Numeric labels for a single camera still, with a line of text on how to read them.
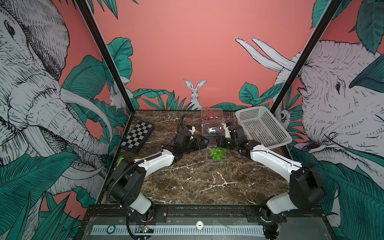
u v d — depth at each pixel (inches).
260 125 43.7
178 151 26.5
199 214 29.5
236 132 25.9
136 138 38.9
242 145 25.5
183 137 26.0
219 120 44.4
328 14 28.1
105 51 33.0
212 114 45.1
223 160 36.4
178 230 27.7
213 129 39.6
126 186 17.1
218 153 34.4
